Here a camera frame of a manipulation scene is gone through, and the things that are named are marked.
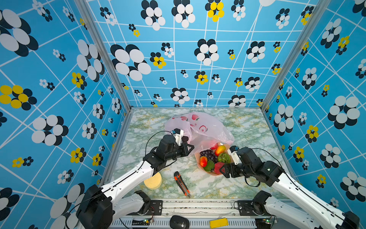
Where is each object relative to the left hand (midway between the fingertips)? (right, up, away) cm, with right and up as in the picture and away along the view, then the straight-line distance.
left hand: (195, 147), depth 75 cm
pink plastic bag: (+5, +8, +17) cm, 20 cm away
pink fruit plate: (+17, -1, -3) cm, 17 cm away
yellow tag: (+11, -37, -5) cm, 39 cm away
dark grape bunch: (+10, -7, +14) cm, 18 cm away
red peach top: (+13, -2, +13) cm, 19 cm away
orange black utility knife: (-8, -22, +6) cm, 24 cm away
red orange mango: (+5, -10, +9) cm, 14 cm away
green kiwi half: (+17, -8, +9) cm, 21 cm away
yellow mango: (+16, -4, +14) cm, 22 cm away
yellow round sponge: (-23, -20, +4) cm, 31 cm away
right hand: (+17, -12, +1) cm, 21 cm away
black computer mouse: (-8, -35, -7) cm, 37 cm away
